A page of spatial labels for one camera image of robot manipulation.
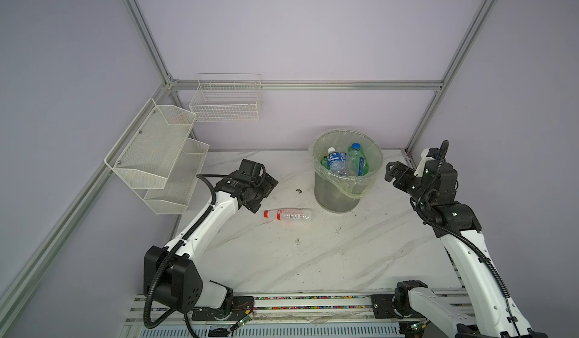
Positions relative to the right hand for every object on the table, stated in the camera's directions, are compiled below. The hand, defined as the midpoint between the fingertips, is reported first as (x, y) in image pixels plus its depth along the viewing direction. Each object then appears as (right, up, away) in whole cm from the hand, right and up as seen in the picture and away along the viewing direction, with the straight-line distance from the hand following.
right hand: (393, 169), depth 71 cm
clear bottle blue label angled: (-16, +3, +12) cm, 20 cm away
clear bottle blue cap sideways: (-7, +3, +19) cm, 21 cm away
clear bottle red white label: (-34, -18, +19) cm, 43 cm away
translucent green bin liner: (-11, -6, +4) cm, 13 cm away
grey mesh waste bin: (-17, -11, +19) cm, 28 cm away
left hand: (-41, -9, +12) cm, 44 cm away
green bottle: (-20, +3, +18) cm, 27 cm away
